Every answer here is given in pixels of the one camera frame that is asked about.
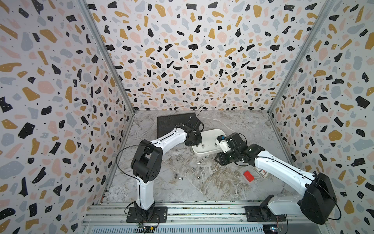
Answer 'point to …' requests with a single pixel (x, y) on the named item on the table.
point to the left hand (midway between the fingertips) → (201, 141)
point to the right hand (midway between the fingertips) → (216, 158)
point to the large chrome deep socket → (177, 158)
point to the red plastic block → (249, 176)
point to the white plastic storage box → (209, 147)
